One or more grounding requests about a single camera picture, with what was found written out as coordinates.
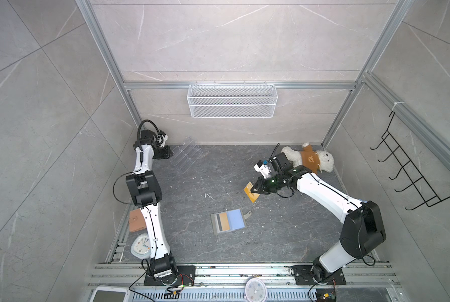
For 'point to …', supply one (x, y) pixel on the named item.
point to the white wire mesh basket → (232, 101)
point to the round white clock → (256, 290)
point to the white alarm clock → (141, 246)
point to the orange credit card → (252, 196)
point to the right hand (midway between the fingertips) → (254, 190)
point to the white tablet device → (105, 294)
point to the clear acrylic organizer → (185, 156)
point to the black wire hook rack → (415, 189)
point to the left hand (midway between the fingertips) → (172, 151)
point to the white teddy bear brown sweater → (318, 160)
